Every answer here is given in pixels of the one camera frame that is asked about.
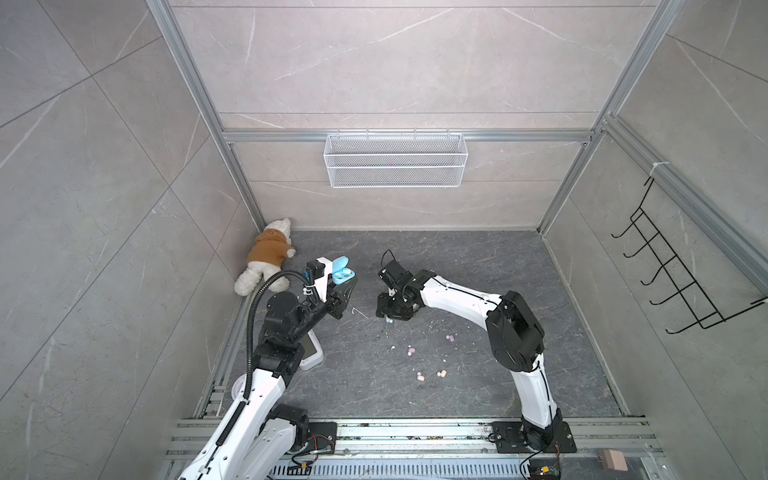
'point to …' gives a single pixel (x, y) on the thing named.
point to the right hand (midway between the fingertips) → (381, 313)
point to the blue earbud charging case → (340, 270)
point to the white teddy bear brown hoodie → (266, 257)
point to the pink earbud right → (442, 373)
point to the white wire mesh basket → (387, 160)
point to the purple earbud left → (412, 350)
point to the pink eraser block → (613, 460)
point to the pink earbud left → (420, 377)
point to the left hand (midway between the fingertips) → (348, 270)
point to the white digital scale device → (313, 352)
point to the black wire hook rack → (702, 312)
